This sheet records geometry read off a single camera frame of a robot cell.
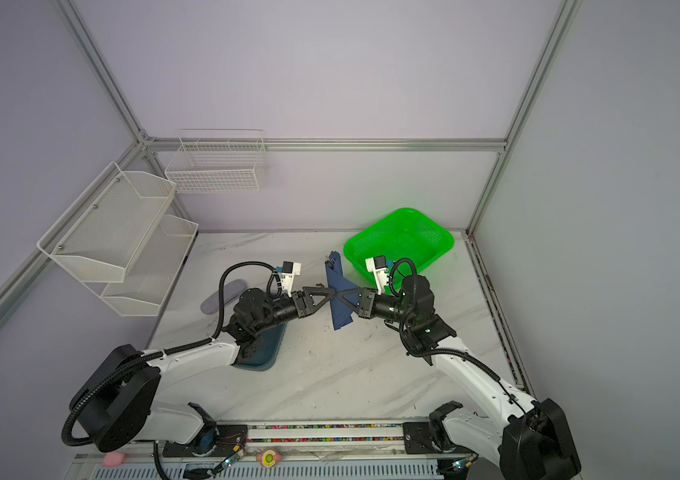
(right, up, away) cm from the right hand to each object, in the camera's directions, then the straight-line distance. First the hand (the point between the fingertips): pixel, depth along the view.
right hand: (337, 298), depth 69 cm
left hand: (-1, 0, +4) cm, 4 cm away
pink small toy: (-53, -39, +1) cm, 66 cm away
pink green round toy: (-16, -37, -2) cm, 40 cm away
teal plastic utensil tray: (-21, -18, +12) cm, 31 cm away
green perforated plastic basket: (+25, +19, +52) cm, 61 cm away
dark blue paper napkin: (+1, -4, 0) cm, 4 cm away
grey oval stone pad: (-38, -2, +32) cm, 50 cm away
